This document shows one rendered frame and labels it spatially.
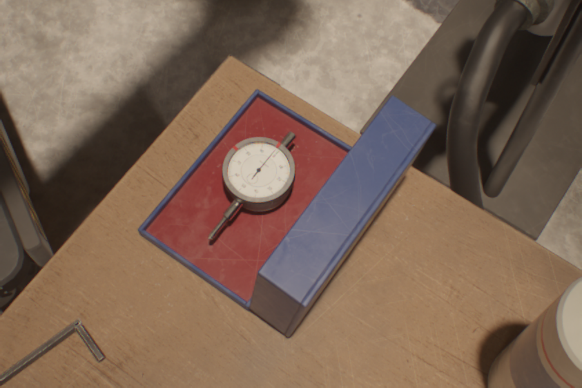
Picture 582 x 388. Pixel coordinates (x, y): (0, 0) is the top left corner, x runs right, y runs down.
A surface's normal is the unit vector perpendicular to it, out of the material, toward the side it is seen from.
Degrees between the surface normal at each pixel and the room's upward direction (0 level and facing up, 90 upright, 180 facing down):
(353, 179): 7
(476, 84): 35
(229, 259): 0
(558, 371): 90
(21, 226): 0
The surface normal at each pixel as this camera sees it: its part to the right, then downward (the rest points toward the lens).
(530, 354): -1.00, 0.06
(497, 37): 0.08, -0.10
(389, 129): 0.10, -0.36
